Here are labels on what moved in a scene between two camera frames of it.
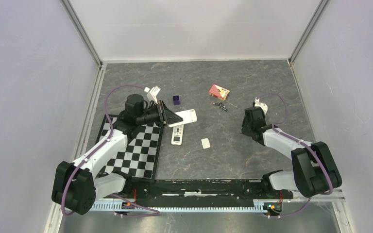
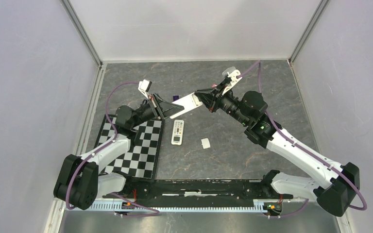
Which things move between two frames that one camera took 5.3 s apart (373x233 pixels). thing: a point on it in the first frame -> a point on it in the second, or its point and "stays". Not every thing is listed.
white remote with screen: [177, 135] stays
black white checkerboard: [139, 157] stays
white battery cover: [205, 143] stays
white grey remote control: [188, 116] -> [189, 102]
